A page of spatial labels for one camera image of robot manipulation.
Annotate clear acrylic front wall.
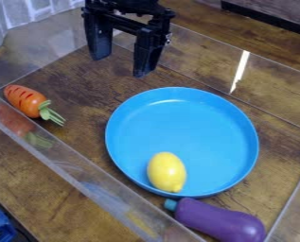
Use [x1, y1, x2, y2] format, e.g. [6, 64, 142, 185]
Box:
[0, 98, 204, 242]

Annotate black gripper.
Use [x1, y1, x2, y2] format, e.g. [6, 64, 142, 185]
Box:
[81, 0, 174, 78]

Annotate blue round plastic tray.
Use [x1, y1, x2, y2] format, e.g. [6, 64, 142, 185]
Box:
[104, 87, 259, 199]

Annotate yellow toy lemon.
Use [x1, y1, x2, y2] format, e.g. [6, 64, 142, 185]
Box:
[147, 152, 187, 193]

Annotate white curtain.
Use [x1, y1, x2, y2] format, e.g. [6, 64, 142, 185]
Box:
[0, 0, 83, 45]

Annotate orange toy carrot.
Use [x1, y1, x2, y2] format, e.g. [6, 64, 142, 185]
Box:
[2, 84, 64, 126]

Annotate purple toy eggplant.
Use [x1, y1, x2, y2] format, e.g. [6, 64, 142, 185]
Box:
[163, 198, 265, 242]

